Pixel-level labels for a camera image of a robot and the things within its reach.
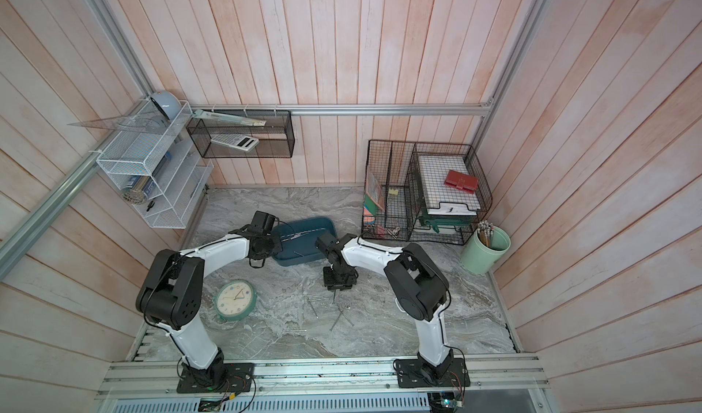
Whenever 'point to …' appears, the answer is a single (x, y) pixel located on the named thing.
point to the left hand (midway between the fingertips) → (277, 250)
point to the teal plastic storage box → (299, 238)
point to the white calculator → (239, 142)
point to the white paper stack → (441, 197)
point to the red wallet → (462, 181)
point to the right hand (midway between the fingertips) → (333, 287)
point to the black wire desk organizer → (422, 192)
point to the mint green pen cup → (479, 259)
